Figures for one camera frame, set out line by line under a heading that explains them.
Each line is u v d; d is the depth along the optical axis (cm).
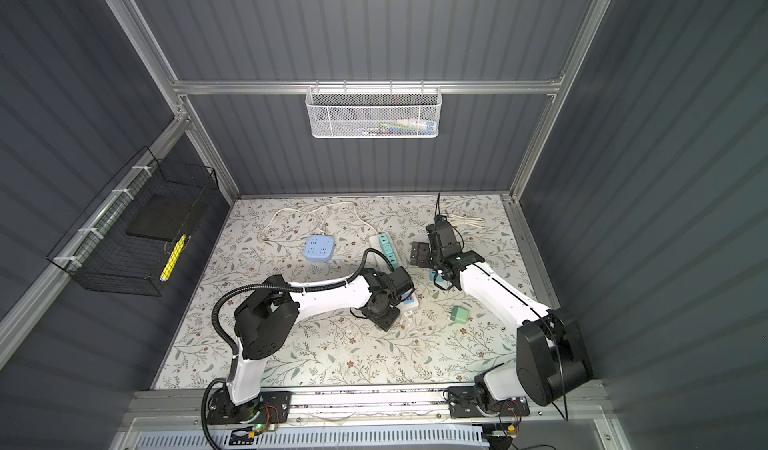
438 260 66
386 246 97
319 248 102
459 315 87
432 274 76
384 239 99
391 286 70
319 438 77
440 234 66
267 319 51
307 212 116
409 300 76
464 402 74
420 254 79
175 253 71
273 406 73
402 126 92
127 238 72
